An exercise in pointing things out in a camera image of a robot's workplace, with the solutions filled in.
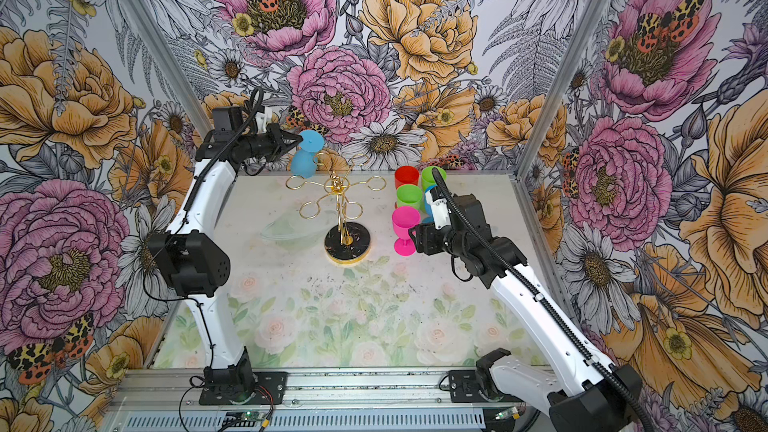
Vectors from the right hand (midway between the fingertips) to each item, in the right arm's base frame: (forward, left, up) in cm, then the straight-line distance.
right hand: (422, 238), depth 75 cm
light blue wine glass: (+27, +33, +1) cm, 43 cm away
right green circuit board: (-34, -19, -24) cm, 45 cm away
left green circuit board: (-32, +43, -23) cm, 59 cm away
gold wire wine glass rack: (+12, +22, -19) cm, 31 cm away
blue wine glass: (+16, -4, -11) cm, 20 cm away
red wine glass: (+30, +2, -8) cm, 31 cm away
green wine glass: (+25, +2, -12) cm, 28 cm away
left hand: (+26, +31, +9) cm, 42 cm away
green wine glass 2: (+29, -5, -9) cm, 30 cm away
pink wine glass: (+14, +3, -10) cm, 18 cm away
